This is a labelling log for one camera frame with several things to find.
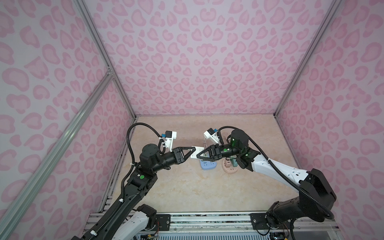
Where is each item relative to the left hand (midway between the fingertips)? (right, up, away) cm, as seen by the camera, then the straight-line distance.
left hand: (197, 153), depth 63 cm
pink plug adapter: (+18, -10, +23) cm, 30 cm away
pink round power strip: (+20, -14, +25) cm, 35 cm away
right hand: (0, -3, -1) cm, 3 cm away
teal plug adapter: (+16, -4, 0) cm, 16 cm away
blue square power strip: (+5, -12, +27) cm, 30 cm away
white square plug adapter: (0, +1, +1) cm, 2 cm away
